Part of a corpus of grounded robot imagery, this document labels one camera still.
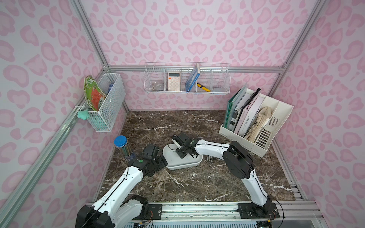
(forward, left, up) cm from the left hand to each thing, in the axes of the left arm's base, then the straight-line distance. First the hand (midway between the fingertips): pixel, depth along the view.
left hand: (162, 162), depth 83 cm
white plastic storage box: (+3, -7, -8) cm, 11 cm away
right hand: (+12, -10, -8) cm, 17 cm away
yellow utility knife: (+45, -27, +18) cm, 56 cm away
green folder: (+25, -41, +23) cm, 53 cm away
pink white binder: (+23, -51, +15) cm, 58 cm away
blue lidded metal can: (+5, +20, +7) cm, 22 cm away
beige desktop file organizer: (+21, -54, +13) cm, 60 cm away
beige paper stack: (+21, -60, +14) cm, 65 cm away
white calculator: (+47, -6, +23) cm, 52 cm away
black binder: (+26, -46, +17) cm, 56 cm away
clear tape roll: (+45, +5, +20) cm, 49 cm away
